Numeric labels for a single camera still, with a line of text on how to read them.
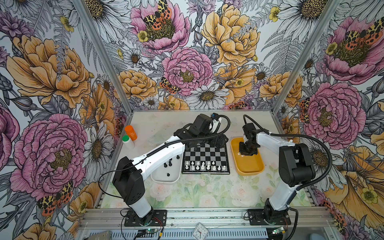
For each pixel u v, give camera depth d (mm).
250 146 814
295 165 492
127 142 943
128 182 431
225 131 558
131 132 989
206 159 935
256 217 743
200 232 690
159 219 740
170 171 900
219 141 687
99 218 761
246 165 899
